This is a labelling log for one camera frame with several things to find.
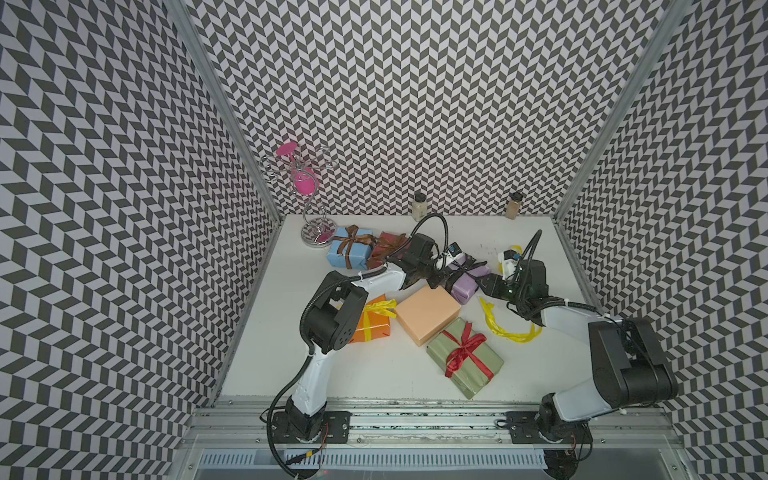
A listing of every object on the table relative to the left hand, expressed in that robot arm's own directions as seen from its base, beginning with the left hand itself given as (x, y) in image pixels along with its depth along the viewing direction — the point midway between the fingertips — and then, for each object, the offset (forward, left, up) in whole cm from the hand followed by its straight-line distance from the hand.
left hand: (447, 270), depth 95 cm
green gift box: (-32, -2, -1) cm, 32 cm away
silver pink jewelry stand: (+22, +48, -6) cm, 53 cm away
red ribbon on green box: (-27, 0, 0) cm, 27 cm away
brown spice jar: (+28, -28, +1) cm, 40 cm away
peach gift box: (-13, +8, -3) cm, 15 cm away
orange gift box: (-19, +21, +1) cm, 28 cm away
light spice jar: (+28, +8, +1) cm, 29 cm away
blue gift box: (+7, +29, 0) cm, 29 cm away
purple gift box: (-5, -6, 0) cm, 8 cm away
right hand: (-5, -9, 0) cm, 10 cm away
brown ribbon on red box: (+9, +21, +1) cm, 23 cm away
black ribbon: (-4, -2, +2) cm, 5 cm away
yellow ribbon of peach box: (-19, -23, -7) cm, 31 cm away
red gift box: (+16, +18, 0) cm, 24 cm away
